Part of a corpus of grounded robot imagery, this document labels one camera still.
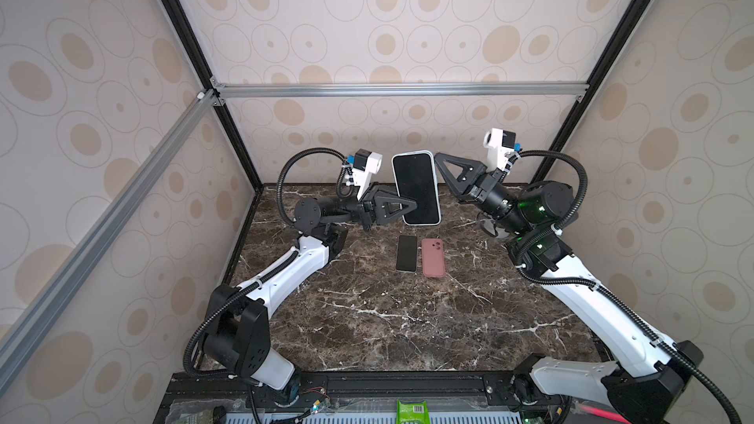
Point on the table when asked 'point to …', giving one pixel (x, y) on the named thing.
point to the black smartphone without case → (406, 252)
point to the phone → (433, 258)
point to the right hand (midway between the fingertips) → (441, 165)
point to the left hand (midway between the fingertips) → (421, 219)
